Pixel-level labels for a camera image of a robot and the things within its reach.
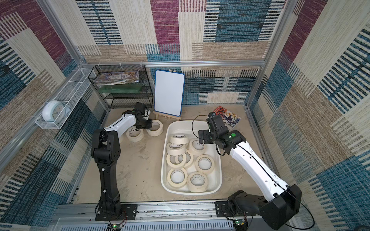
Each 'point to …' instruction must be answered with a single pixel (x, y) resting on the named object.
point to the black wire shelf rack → (127, 100)
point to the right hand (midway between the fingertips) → (208, 132)
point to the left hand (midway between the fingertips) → (149, 125)
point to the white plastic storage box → (189, 168)
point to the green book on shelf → (132, 88)
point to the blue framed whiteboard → (169, 92)
